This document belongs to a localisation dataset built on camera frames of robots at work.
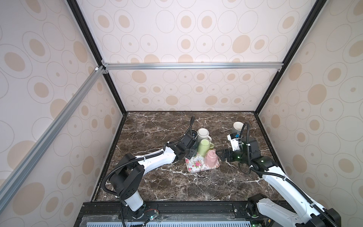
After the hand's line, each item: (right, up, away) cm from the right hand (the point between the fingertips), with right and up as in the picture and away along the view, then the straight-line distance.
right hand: (226, 150), depth 80 cm
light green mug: (-12, +1, +8) cm, 14 cm away
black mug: (-17, +9, +15) cm, 24 cm away
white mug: (-11, +8, +18) cm, 22 cm away
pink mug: (-8, -5, +3) cm, 10 cm away
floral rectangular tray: (-16, -11, +10) cm, 22 cm away
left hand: (-19, 0, +7) cm, 20 cm away
